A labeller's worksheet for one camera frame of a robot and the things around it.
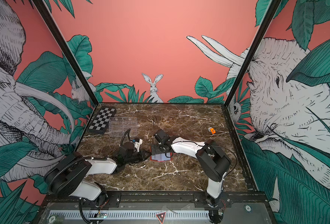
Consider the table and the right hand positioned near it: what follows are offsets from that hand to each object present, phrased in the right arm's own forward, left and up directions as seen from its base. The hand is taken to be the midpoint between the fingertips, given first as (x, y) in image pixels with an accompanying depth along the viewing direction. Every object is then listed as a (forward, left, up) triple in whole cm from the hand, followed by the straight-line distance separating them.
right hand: (157, 147), depth 90 cm
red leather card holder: (-4, -9, -4) cm, 11 cm away
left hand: (-4, +2, +2) cm, 5 cm away
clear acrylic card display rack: (+19, +31, -2) cm, 36 cm away
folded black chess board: (+19, +45, 0) cm, 49 cm away
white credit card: (-5, -3, -3) cm, 7 cm away
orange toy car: (+15, -40, -2) cm, 43 cm away
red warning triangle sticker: (-37, -5, -3) cm, 37 cm away
